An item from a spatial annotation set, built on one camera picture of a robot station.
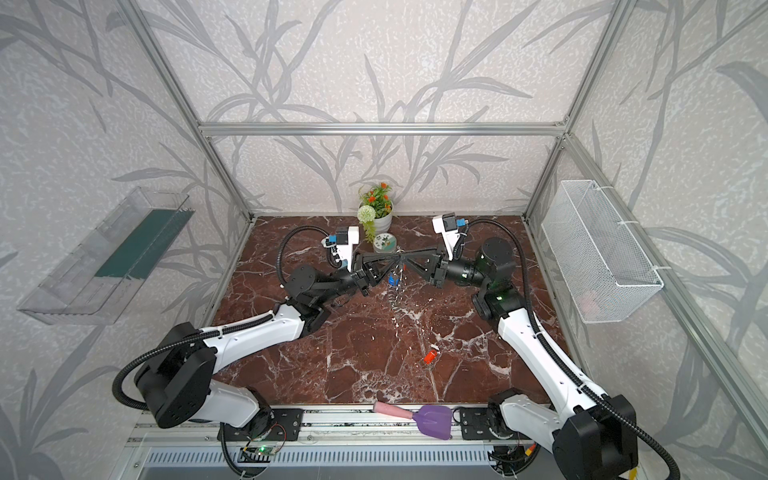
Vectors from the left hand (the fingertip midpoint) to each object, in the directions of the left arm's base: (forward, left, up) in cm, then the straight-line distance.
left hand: (401, 257), depth 63 cm
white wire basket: (-3, -42, -1) cm, 43 cm away
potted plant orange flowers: (+36, +10, -24) cm, 45 cm away
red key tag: (-9, -9, -36) cm, 38 cm away
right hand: (+2, -1, -1) cm, 2 cm away
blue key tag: (-4, +2, -4) cm, 6 cm away
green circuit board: (-33, +34, -38) cm, 61 cm away
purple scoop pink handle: (-25, -9, -35) cm, 44 cm away
